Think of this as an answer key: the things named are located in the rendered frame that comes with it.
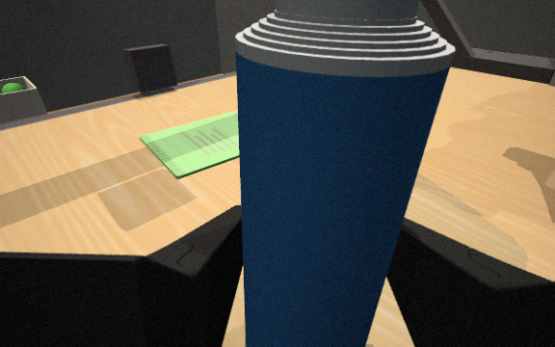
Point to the green flat sheet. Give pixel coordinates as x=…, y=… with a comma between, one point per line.
x=196, y=146

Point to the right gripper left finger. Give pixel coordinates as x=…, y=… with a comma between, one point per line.
x=123, y=300

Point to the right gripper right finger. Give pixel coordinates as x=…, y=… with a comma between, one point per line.
x=451, y=295

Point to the black diagonal bar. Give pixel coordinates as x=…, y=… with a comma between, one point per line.
x=448, y=27

